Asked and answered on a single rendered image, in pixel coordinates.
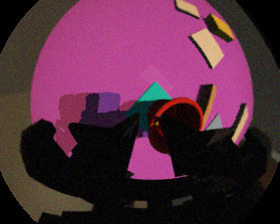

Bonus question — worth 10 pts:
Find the tan flat square pad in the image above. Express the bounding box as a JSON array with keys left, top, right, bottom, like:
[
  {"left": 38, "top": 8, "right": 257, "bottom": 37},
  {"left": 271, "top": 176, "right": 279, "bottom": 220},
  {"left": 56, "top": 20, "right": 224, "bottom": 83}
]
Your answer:
[{"left": 231, "top": 103, "right": 248, "bottom": 143}]

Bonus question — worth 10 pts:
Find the tan flat square tile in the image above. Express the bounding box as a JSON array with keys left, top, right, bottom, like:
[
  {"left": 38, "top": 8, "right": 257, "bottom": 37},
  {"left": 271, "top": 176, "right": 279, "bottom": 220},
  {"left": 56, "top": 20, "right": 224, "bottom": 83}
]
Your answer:
[{"left": 189, "top": 28, "right": 224, "bottom": 70}]

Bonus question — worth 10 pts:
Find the yellow rectangular block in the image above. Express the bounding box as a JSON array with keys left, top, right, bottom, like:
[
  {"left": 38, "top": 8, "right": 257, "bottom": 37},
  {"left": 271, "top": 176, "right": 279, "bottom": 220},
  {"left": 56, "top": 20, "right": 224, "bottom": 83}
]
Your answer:
[{"left": 204, "top": 12, "right": 233, "bottom": 43}]

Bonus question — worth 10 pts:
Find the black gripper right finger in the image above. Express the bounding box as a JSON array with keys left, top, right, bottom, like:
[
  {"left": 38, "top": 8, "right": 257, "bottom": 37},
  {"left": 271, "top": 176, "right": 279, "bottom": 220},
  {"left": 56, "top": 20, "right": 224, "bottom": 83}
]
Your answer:
[{"left": 160, "top": 114, "right": 236, "bottom": 177}]

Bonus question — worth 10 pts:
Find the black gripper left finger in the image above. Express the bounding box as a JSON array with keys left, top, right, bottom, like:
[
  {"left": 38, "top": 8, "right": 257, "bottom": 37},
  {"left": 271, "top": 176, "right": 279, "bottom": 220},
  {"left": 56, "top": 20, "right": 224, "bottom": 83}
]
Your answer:
[{"left": 68, "top": 112, "right": 140, "bottom": 176}]

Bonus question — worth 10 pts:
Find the tan flat block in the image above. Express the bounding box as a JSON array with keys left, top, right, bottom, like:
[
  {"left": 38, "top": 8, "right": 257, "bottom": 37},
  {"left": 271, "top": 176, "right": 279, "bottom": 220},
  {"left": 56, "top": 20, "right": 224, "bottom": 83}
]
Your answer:
[{"left": 175, "top": 0, "right": 200, "bottom": 20}]

